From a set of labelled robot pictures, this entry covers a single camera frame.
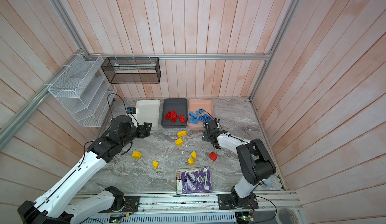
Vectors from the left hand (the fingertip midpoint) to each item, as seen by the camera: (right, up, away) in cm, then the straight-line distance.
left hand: (145, 127), depth 75 cm
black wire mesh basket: (-19, +39, +32) cm, 53 cm away
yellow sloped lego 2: (+23, -21, +11) cm, 33 cm away
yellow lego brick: (+16, -11, +19) cm, 27 cm away
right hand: (+37, -7, +22) cm, 44 cm away
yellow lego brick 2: (-9, -17, +12) cm, 23 cm away
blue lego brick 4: (+25, +2, +30) cm, 39 cm away
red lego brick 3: (+11, +4, +31) cm, 33 cm away
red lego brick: (+36, -19, +13) cm, 43 cm away
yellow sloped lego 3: (+3, -22, +9) cm, 24 cm away
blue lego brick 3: (+35, +4, +31) cm, 47 cm away
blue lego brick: (+30, +8, +36) cm, 48 cm away
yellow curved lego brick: (+17, -6, +23) cm, 30 cm away
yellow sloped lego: (+25, -18, +13) cm, 33 cm away
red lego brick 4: (+11, +6, +32) cm, 34 cm away
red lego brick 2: (+7, +5, +32) cm, 33 cm away
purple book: (+25, -29, +3) cm, 38 cm away
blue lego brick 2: (+24, +6, +33) cm, 41 cm away
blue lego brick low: (+31, +3, +30) cm, 43 cm away
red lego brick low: (+17, +3, +32) cm, 36 cm away
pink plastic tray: (+27, +13, +40) cm, 51 cm away
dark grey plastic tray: (+15, +13, +42) cm, 46 cm away
